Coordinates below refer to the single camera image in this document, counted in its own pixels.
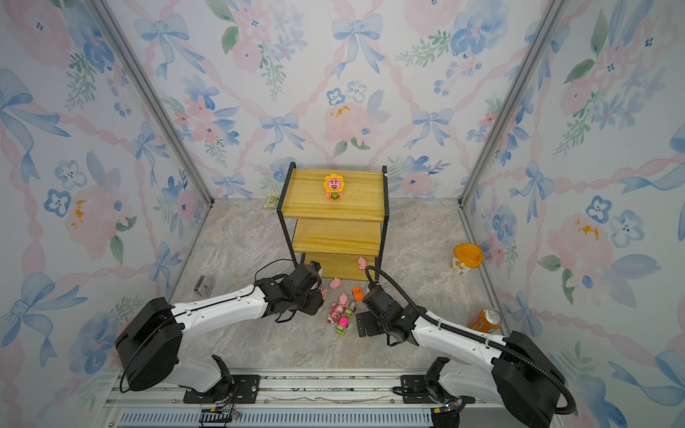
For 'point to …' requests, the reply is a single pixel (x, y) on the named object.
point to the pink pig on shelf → (361, 263)
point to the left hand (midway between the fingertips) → (318, 298)
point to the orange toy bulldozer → (358, 293)
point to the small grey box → (203, 286)
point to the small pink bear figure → (335, 313)
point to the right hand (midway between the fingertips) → (368, 319)
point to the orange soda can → (490, 319)
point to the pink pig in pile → (342, 300)
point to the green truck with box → (348, 313)
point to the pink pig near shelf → (335, 283)
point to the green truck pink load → (342, 325)
